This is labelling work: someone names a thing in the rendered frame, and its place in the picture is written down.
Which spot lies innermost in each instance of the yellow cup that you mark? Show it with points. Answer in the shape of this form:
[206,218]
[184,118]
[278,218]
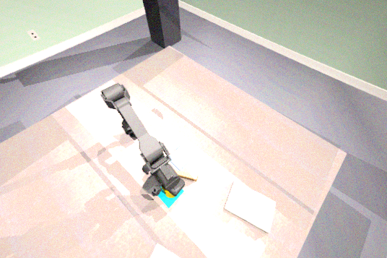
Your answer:
[167,193]

